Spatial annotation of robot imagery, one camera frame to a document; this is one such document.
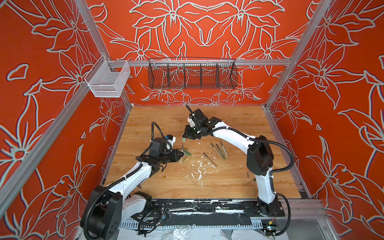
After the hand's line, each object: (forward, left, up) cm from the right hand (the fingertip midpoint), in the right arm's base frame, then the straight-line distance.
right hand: (179, 135), depth 85 cm
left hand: (-9, -2, -5) cm, 10 cm away
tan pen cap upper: (-1, -2, -15) cm, 15 cm away
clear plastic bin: (+33, +46, +17) cm, 59 cm away
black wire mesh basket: (+42, -6, +14) cm, 45 cm away
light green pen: (-2, -28, -14) cm, 31 cm away
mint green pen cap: (-2, -3, -2) cm, 4 cm away
